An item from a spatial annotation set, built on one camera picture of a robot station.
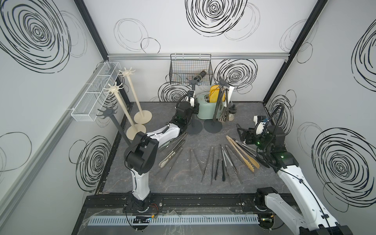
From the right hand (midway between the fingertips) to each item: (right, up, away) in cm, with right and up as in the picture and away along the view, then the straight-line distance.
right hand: (245, 129), depth 75 cm
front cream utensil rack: (-69, -3, +26) cm, 73 cm away
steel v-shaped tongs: (-29, -15, +18) cm, 37 cm away
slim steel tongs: (-14, -14, +19) cm, 28 cm away
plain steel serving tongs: (-12, +18, +2) cm, 22 cm away
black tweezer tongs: (-9, -25, +9) cm, 29 cm away
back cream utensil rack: (-64, +6, +33) cm, 73 cm away
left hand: (-26, +18, +12) cm, 34 cm away
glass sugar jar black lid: (+1, +11, +27) cm, 29 cm away
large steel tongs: (-35, -16, +18) cm, 42 cm away
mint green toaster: (-16, +10, +24) cm, 31 cm away
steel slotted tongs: (-42, -10, +19) cm, 47 cm away
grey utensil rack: (-26, -1, +29) cm, 39 cm away
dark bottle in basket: (-21, +34, +17) cm, 43 cm away
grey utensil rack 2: (-12, -1, +30) cm, 32 cm away
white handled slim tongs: (-8, -15, +16) cm, 23 cm away
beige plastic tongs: (+7, -19, +13) cm, 24 cm away
